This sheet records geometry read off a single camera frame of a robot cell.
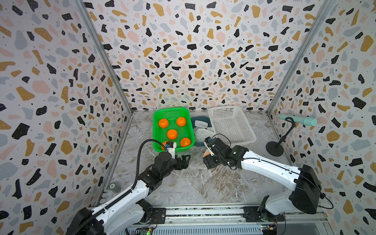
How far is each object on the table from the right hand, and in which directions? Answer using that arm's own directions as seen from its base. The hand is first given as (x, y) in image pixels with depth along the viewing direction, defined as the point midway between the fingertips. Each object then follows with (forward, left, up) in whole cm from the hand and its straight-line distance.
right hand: (211, 158), depth 81 cm
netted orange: (+22, +26, -7) cm, 35 cm away
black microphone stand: (+16, -44, -14) cm, 49 cm away
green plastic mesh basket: (+33, +27, -11) cm, 45 cm away
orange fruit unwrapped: (+34, +21, -7) cm, 41 cm away
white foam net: (+31, +6, -6) cm, 32 cm away
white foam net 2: (+19, +6, -4) cm, 20 cm away
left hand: (0, +13, +2) cm, 13 cm away
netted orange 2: (+14, +16, -5) cm, 22 cm away
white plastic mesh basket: (+35, -17, -13) cm, 41 cm away
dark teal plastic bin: (+38, +4, -9) cm, 39 cm away
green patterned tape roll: (-15, +51, -5) cm, 53 cm away
